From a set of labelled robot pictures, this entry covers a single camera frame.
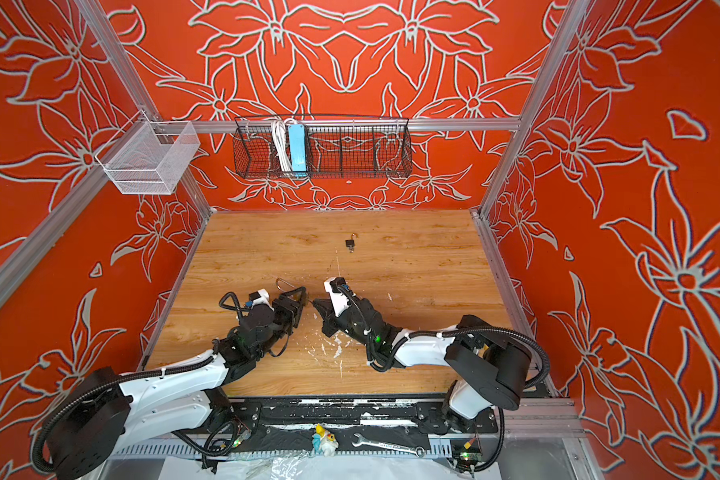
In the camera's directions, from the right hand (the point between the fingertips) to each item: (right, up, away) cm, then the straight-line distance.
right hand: (309, 303), depth 77 cm
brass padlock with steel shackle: (-10, +4, +6) cm, 13 cm away
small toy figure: (+5, -30, -10) cm, 32 cm away
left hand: (-1, +2, +2) cm, 3 cm away
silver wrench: (+27, -33, -9) cm, 44 cm away
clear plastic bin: (-53, +43, +15) cm, 70 cm away
